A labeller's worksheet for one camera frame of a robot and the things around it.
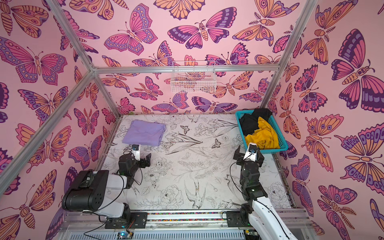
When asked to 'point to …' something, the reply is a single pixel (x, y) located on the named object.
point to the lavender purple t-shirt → (145, 132)
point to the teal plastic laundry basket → (282, 142)
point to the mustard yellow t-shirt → (264, 137)
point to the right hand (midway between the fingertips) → (247, 148)
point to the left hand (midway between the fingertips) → (144, 151)
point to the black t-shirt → (249, 122)
